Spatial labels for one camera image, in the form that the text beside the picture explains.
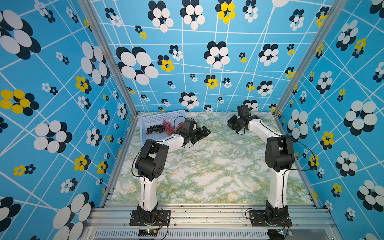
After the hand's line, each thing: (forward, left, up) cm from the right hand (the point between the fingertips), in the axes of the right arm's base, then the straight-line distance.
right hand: (228, 122), depth 102 cm
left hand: (-9, +14, 0) cm, 17 cm away
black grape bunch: (0, +49, -6) cm, 50 cm away
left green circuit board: (-62, +46, -12) cm, 78 cm away
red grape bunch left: (-2, +41, -6) cm, 42 cm away
